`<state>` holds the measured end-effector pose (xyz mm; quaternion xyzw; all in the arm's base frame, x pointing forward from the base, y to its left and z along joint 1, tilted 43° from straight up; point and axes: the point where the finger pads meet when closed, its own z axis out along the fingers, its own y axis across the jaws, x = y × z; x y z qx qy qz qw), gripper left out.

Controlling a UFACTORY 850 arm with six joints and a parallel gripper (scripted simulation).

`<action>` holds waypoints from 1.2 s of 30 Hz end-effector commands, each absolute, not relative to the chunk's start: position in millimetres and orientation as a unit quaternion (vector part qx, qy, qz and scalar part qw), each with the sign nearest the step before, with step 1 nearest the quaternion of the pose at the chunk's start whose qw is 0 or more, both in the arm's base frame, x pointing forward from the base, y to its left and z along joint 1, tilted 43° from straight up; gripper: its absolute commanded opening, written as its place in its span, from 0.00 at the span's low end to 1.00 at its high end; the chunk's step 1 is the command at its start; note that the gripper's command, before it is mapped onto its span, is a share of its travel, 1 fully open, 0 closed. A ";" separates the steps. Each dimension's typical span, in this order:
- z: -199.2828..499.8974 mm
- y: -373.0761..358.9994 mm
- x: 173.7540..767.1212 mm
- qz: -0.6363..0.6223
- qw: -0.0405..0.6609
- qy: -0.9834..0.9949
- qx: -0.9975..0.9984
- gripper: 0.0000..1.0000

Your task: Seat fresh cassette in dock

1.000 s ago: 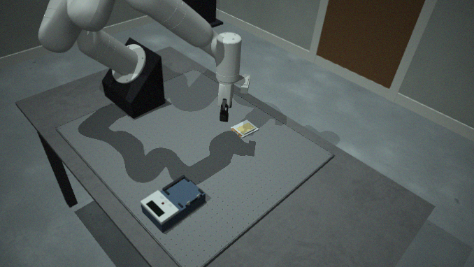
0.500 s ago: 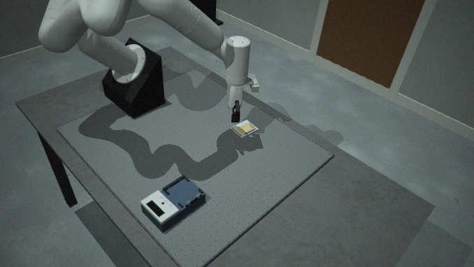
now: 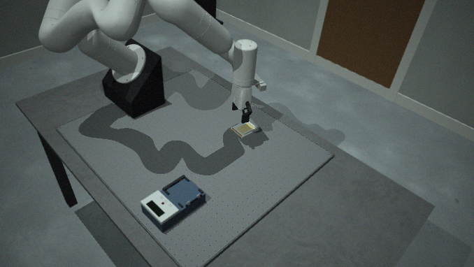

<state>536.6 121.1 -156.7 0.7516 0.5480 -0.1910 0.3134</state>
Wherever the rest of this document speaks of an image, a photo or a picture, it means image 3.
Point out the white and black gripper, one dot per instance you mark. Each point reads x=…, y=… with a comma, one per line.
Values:
x=242, y=97

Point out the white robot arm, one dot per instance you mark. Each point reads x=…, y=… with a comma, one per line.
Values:
x=98, y=30

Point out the dark blue and white dock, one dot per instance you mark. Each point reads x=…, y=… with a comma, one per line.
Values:
x=176, y=200

